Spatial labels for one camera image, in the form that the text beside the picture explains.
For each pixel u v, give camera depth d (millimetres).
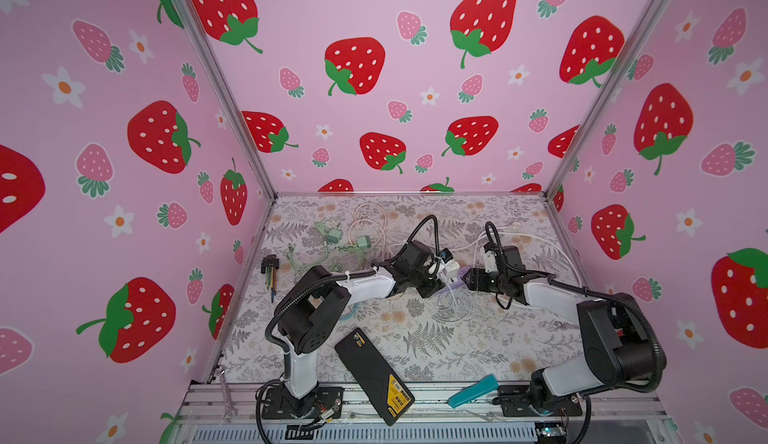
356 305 904
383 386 746
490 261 839
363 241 1041
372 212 1167
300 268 1009
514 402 731
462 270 946
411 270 728
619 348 447
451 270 901
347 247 1041
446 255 799
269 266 982
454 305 903
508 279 722
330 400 740
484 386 778
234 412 730
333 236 1057
